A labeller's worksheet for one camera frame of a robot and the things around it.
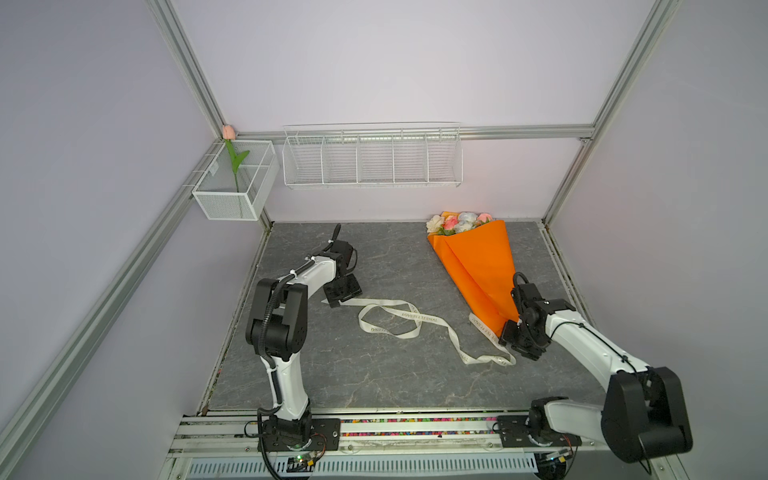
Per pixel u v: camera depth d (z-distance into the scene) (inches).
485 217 46.8
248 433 28.0
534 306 25.1
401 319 36.9
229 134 35.3
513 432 29.1
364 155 39.7
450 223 45.3
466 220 45.3
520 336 28.6
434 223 45.5
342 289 33.3
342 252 32.2
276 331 20.5
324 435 29.1
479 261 41.2
